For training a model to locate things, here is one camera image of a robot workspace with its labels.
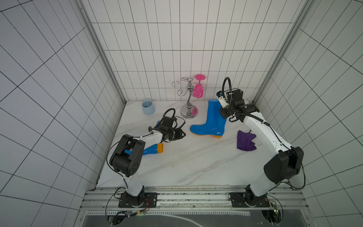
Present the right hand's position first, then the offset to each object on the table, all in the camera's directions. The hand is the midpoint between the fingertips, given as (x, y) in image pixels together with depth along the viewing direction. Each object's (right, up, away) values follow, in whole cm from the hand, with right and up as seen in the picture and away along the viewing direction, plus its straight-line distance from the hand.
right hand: (225, 105), depth 85 cm
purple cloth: (+15, -24, +8) cm, 30 cm away
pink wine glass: (-14, +13, +22) cm, 29 cm away
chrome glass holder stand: (-20, -4, +28) cm, 35 cm away
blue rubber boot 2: (-4, -13, +8) cm, 16 cm away
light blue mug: (-53, 0, +24) cm, 58 cm away
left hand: (-26, -21, +8) cm, 34 cm away
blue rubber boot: (-42, -28, +3) cm, 50 cm away
